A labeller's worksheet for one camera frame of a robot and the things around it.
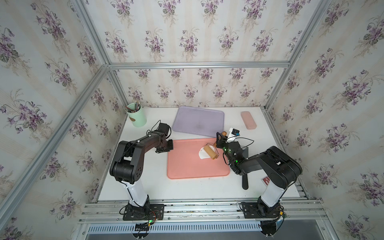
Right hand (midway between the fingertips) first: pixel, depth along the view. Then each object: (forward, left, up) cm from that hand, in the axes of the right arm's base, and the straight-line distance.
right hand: (219, 134), depth 91 cm
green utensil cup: (+14, +55, +5) cm, 57 cm away
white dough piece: (-9, +10, -10) cm, 16 cm away
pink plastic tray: (-13, +22, -10) cm, 27 cm away
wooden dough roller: (-6, +5, -8) cm, 11 cm away
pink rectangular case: (+21, -25, -10) cm, 34 cm away
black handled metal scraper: (-24, -14, -9) cm, 29 cm away
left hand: (-5, +31, -10) cm, 33 cm away
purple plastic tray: (+18, +12, -9) cm, 23 cm away
